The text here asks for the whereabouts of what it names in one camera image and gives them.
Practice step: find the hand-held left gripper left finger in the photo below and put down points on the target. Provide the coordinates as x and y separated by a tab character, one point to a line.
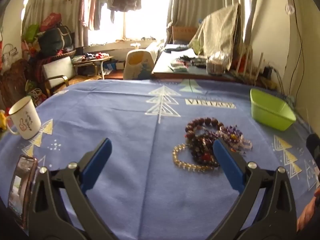
96	165

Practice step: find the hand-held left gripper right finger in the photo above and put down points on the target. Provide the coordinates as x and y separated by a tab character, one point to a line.
227	165

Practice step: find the green plastic bin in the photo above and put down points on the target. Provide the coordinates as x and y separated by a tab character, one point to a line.
271	116

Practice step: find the person's right hand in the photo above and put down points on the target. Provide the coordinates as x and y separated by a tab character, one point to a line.
308	210

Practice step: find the smartphone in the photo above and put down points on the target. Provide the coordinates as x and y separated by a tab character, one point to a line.
21	190

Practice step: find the white enamel mug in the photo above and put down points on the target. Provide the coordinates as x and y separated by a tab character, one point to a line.
25	120

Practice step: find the black power adapter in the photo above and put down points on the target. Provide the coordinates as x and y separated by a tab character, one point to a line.
268	71

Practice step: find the chair with white back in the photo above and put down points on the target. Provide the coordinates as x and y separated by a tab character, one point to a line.
58	71

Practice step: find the clear plastic container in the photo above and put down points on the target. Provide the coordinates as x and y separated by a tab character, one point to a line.
218	63

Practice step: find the red cloth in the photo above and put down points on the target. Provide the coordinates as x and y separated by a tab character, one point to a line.
241	63

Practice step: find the low wooden table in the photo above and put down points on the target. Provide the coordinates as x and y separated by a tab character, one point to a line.
92	61

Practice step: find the yellow toy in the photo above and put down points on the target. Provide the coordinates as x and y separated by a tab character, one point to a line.
2	120

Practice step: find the white slatted rack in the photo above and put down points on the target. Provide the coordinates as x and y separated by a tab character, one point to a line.
250	62

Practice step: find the wooden desk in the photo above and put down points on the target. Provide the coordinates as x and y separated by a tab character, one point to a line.
175	71

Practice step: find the dark duffel bag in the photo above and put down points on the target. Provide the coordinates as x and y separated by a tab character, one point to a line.
53	40

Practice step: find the cloth-draped chair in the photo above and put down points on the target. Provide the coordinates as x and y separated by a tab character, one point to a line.
220	27

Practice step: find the clear suction cup hook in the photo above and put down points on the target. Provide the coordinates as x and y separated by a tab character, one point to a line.
290	8

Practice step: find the cardboard box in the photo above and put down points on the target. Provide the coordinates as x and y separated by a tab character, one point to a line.
183	32

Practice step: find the green bag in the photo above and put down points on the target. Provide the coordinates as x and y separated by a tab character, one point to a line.
31	32

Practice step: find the red bag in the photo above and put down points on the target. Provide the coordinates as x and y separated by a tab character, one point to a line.
51	21

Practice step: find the beige curtain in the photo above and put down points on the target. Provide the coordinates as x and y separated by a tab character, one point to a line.
200	0

